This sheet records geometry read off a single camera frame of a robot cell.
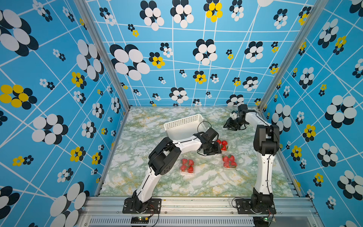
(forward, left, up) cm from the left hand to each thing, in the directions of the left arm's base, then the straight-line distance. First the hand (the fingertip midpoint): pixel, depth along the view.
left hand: (222, 152), depth 90 cm
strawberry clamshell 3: (-7, -7, -2) cm, 10 cm away
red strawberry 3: (+4, -2, -1) cm, 4 cm away
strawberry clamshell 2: (-8, -1, -1) cm, 8 cm away
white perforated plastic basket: (+21, +24, -3) cm, 32 cm away
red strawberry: (-6, +24, -1) cm, 25 cm away
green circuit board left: (-35, +47, -7) cm, 59 cm away
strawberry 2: (-12, +21, 0) cm, 24 cm away
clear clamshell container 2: (+5, 0, -1) cm, 5 cm away
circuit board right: (-35, -17, 0) cm, 39 cm away
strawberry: (-6, +20, -1) cm, 21 cm away
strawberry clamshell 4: (+8, -3, -2) cm, 8 cm away
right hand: (+22, -9, -3) cm, 24 cm away
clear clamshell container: (-5, -5, -3) cm, 7 cm away
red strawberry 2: (-10, +25, -2) cm, 27 cm away
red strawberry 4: (+8, +1, -1) cm, 9 cm away
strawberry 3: (-5, -1, 0) cm, 5 cm away
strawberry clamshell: (-3, -5, -1) cm, 6 cm away
